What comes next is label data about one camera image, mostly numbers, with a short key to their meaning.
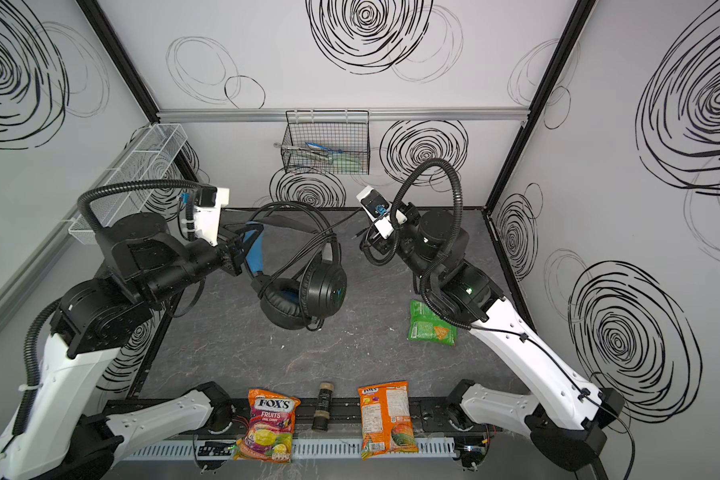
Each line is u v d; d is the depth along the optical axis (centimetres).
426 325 87
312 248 49
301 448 70
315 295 44
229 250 44
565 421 37
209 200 43
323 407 73
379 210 43
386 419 71
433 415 74
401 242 49
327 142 89
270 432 68
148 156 86
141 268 37
